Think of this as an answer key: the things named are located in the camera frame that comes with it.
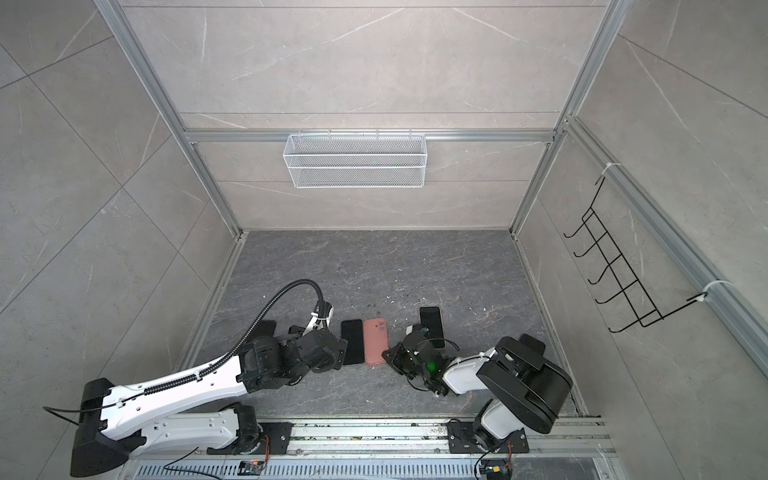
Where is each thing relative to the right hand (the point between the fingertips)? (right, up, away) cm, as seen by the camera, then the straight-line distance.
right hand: (380, 354), depth 87 cm
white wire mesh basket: (-9, +62, +14) cm, 64 cm away
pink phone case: (-1, +3, +3) cm, 5 cm away
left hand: (-12, +9, -13) cm, 20 cm away
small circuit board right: (+28, -22, -17) cm, 39 cm away
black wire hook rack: (+54, +18, -29) cm, 64 cm away
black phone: (+16, +9, +10) cm, 21 cm away
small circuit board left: (-31, -22, -16) cm, 41 cm away
